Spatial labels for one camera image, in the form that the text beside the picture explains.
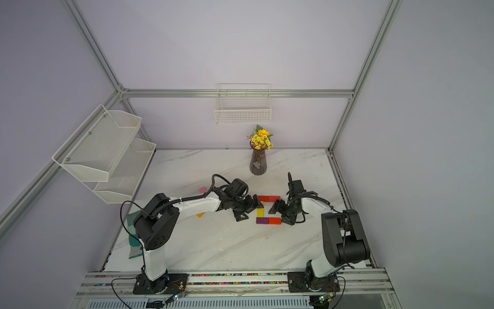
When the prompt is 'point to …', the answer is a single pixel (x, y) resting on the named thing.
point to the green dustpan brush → (135, 249)
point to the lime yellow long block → (260, 212)
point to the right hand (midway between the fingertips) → (276, 217)
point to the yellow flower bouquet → (260, 138)
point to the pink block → (202, 190)
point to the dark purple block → (262, 220)
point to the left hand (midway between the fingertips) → (257, 212)
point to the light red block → (273, 198)
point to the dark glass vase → (258, 163)
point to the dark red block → (264, 198)
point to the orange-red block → (274, 221)
